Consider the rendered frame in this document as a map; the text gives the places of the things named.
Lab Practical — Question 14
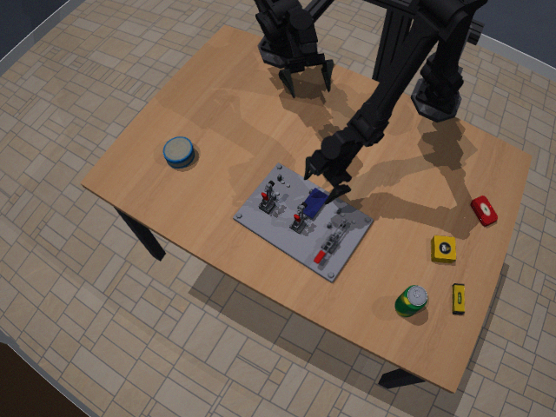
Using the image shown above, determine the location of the grey round tin with blue rim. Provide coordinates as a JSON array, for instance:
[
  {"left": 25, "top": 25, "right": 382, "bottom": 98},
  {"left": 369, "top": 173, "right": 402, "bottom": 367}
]
[{"left": 163, "top": 136, "right": 195, "bottom": 169}]

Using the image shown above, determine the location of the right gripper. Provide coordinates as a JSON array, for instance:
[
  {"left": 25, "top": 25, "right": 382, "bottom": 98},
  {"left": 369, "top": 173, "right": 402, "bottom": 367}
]
[{"left": 279, "top": 53, "right": 334, "bottom": 98}]

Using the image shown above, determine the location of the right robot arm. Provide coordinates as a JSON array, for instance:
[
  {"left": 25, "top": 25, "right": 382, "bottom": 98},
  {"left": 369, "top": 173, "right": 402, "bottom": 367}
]
[{"left": 254, "top": 0, "right": 318, "bottom": 59}]

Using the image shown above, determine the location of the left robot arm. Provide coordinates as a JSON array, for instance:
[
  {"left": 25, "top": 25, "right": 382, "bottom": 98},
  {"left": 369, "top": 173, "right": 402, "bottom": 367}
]
[{"left": 309, "top": 0, "right": 488, "bottom": 176}]

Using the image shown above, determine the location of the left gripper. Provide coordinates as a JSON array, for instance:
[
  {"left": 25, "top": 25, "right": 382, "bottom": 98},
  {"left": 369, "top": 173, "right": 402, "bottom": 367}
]
[{"left": 304, "top": 156, "right": 352, "bottom": 204}]

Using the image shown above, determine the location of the green and yellow drink can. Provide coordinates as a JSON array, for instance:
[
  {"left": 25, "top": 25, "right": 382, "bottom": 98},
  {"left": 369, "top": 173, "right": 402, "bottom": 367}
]
[{"left": 394, "top": 285, "right": 427, "bottom": 317}]

